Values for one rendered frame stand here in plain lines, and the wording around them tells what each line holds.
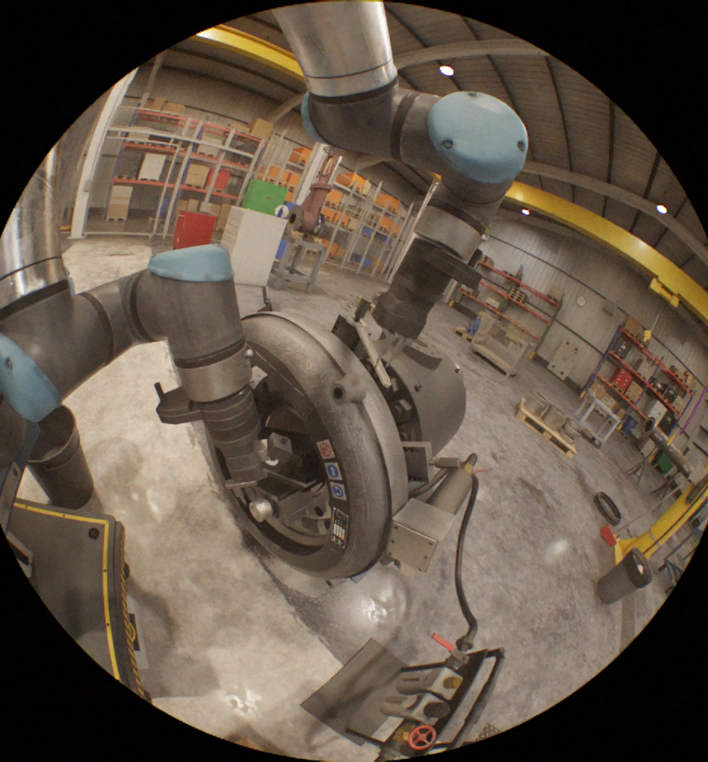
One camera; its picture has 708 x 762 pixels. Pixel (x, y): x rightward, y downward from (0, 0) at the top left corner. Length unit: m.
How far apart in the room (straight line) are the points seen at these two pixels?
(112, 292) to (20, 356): 0.14
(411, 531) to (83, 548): 0.89
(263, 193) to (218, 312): 7.52
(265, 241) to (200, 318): 4.19
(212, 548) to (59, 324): 1.09
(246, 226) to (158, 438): 3.35
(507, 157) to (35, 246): 0.39
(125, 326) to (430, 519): 0.54
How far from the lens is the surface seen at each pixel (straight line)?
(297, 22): 0.27
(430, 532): 0.49
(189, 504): 1.34
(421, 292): 0.37
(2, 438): 0.60
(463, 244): 0.37
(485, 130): 0.27
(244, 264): 4.41
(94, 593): 0.93
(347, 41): 0.27
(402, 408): 0.76
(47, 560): 1.03
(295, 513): 0.57
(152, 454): 1.52
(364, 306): 0.54
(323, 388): 0.45
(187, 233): 5.74
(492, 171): 0.26
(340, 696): 1.24
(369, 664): 1.27
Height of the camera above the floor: 1.17
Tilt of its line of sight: 27 degrees down
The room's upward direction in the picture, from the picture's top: 25 degrees clockwise
